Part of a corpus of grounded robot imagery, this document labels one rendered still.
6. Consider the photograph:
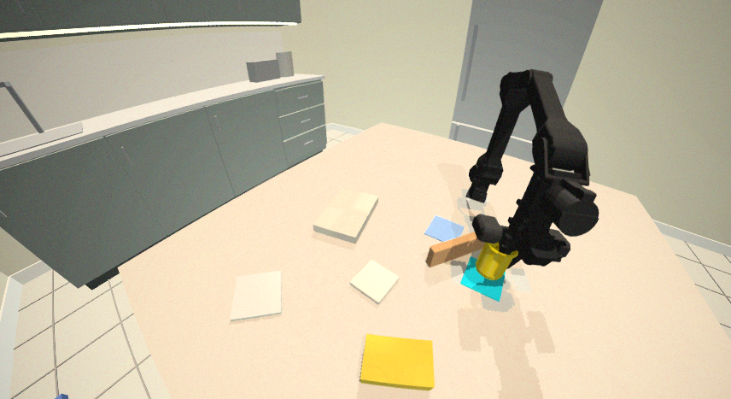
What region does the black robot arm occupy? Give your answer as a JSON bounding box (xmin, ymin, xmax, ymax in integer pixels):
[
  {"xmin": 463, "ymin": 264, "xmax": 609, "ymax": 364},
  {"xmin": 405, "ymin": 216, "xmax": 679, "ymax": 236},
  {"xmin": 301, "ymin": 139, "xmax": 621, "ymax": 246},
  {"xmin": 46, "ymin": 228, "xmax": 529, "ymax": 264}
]
[{"xmin": 466, "ymin": 69, "xmax": 599, "ymax": 267}]

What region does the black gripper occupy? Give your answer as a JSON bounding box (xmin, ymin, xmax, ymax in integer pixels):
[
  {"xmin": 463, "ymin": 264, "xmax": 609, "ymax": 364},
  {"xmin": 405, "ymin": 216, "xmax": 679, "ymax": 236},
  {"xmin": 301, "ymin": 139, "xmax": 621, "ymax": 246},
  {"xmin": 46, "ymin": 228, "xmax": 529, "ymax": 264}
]
[{"xmin": 471, "ymin": 197, "xmax": 566, "ymax": 269}]

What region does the cream flat square tile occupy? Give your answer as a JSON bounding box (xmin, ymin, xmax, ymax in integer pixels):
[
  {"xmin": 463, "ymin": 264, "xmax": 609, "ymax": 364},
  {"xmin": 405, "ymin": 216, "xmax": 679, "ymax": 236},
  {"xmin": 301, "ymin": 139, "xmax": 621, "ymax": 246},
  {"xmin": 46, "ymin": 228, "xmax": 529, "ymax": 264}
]
[
  {"xmin": 349, "ymin": 259, "xmax": 400, "ymax": 305},
  {"xmin": 230, "ymin": 270, "xmax": 283, "ymax": 321}
]

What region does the yellow flat block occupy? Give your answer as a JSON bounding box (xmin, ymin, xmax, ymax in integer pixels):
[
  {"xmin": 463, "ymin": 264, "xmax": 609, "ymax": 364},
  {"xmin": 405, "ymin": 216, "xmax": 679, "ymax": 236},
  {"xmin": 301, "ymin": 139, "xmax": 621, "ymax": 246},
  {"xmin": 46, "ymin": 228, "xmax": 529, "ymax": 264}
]
[{"xmin": 360, "ymin": 334, "xmax": 435, "ymax": 391}]

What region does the cream flat rectangular block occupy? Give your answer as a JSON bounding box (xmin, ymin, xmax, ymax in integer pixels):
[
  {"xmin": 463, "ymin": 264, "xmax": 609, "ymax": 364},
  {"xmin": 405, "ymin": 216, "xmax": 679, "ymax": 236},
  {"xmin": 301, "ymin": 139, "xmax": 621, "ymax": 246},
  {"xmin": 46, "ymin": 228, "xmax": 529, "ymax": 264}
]
[{"xmin": 313, "ymin": 188, "xmax": 378, "ymax": 244}]

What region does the yellow translucent cup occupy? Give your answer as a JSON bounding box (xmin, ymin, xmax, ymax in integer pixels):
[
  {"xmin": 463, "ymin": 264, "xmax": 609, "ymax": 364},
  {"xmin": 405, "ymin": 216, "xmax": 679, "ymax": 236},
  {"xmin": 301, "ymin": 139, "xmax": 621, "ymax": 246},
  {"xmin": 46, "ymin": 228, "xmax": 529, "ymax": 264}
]
[{"xmin": 476, "ymin": 242, "xmax": 518, "ymax": 280}]

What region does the tan rectangular bar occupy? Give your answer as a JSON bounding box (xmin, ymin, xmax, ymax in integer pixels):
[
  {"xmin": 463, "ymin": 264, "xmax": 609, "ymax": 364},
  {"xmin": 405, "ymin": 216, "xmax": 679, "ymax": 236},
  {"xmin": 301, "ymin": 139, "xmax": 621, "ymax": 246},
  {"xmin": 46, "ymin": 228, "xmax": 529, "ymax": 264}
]
[{"xmin": 425, "ymin": 232, "xmax": 485, "ymax": 267}]

